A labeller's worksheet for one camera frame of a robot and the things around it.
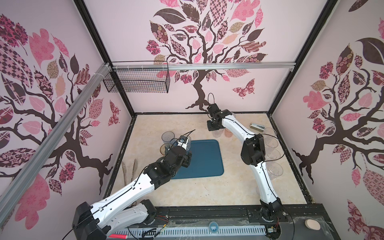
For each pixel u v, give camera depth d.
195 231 0.70
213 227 0.71
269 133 1.04
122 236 0.69
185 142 0.65
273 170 0.88
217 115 0.76
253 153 0.61
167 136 0.92
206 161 0.99
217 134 1.01
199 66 0.92
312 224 0.72
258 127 1.09
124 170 0.90
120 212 0.43
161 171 0.54
